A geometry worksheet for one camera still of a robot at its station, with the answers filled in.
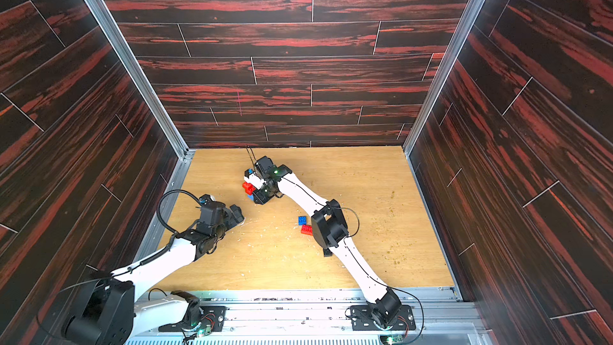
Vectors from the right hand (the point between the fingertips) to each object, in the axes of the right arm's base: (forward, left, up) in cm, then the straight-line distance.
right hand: (263, 195), depth 102 cm
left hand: (-12, +8, +5) cm, 16 cm away
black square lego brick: (-24, -27, -1) cm, 36 cm away
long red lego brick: (-15, -19, -1) cm, 24 cm away
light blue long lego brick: (-3, +4, +4) cm, 6 cm away
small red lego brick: (-1, +5, +7) cm, 8 cm away
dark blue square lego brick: (-11, -18, 0) cm, 21 cm away
